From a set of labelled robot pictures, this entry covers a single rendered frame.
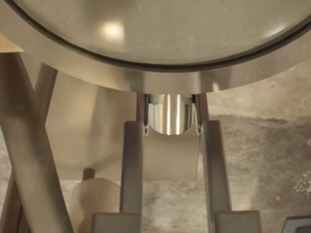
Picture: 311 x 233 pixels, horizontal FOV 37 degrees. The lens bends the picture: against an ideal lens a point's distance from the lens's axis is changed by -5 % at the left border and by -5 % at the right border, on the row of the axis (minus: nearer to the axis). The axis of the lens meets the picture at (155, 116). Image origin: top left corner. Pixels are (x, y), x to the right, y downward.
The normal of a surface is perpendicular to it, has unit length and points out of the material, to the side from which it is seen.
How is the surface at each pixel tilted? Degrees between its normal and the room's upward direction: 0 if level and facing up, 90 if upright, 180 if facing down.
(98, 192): 90
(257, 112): 0
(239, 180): 0
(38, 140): 61
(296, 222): 0
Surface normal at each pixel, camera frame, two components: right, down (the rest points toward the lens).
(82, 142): 0.00, 0.69
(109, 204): 0.46, -0.65
